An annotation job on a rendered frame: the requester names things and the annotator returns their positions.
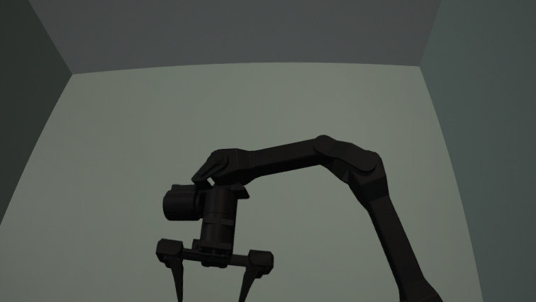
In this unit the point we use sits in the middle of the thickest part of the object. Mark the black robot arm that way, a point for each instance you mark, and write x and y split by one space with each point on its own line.
363 170

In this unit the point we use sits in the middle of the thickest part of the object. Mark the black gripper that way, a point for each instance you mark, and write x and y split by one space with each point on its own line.
216 241

